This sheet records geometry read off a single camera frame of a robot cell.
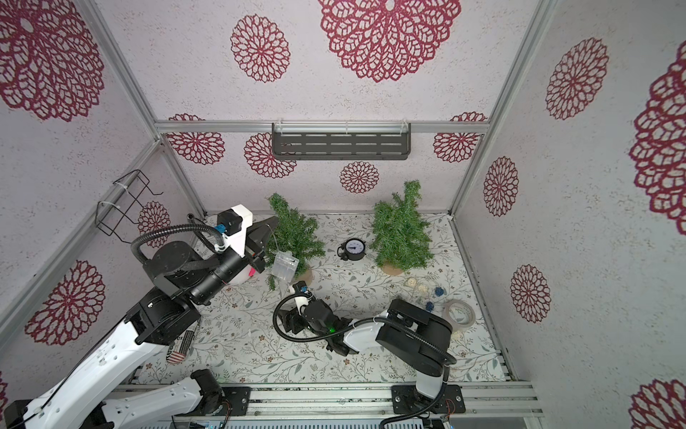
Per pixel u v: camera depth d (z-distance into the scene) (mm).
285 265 580
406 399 776
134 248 350
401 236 837
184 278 389
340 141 947
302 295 725
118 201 760
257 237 473
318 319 650
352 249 1060
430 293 962
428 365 444
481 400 751
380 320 521
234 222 422
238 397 745
